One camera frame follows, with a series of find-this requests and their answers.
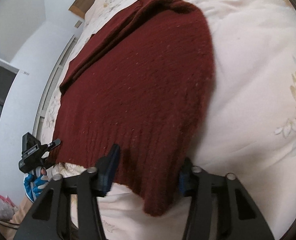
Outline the left wall switch plate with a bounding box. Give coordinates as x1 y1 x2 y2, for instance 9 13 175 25
74 20 83 29

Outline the dark red knit sweater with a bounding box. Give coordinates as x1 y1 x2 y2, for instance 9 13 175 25
49 0 215 216

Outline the blue white gloved hand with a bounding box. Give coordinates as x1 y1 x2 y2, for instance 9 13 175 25
23 167 49 203

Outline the white low radiator cabinet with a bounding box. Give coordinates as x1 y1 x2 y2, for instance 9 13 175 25
32 35 78 140

